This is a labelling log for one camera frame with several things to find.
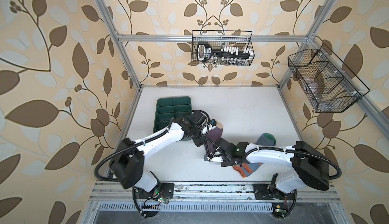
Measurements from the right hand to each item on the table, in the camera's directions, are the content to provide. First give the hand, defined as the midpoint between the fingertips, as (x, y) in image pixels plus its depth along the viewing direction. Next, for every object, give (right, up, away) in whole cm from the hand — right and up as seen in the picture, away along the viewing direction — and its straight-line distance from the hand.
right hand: (220, 154), depth 85 cm
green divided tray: (-32, +26, +17) cm, 45 cm away
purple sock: (-2, +9, +9) cm, 13 cm away
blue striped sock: (+13, -6, -5) cm, 15 cm away
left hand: (-9, +12, -2) cm, 15 cm away
